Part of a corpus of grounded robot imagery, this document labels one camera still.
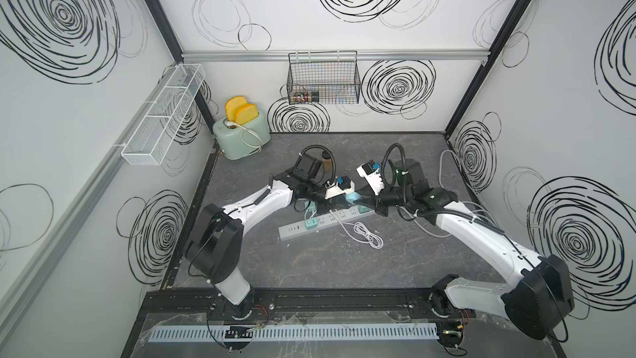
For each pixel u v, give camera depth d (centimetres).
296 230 87
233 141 103
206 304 74
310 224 83
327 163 103
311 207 77
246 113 100
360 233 87
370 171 65
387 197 67
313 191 70
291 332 96
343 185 68
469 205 96
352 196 74
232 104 102
